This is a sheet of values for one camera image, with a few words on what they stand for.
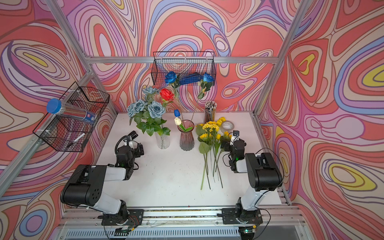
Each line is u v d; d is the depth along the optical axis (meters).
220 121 1.08
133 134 1.02
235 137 0.81
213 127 1.01
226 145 0.86
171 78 0.74
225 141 0.88
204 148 0.93
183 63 0.88
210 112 1.02
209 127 0.98
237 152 0.73
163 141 0.96
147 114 0.72
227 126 1.10
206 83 0.75
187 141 1.04
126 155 0.72
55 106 0.62
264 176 0.47
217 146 0.98
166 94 0.77
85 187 0.46
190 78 0.87
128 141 0.79
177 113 0.80
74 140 0.73
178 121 0.74
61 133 0.70
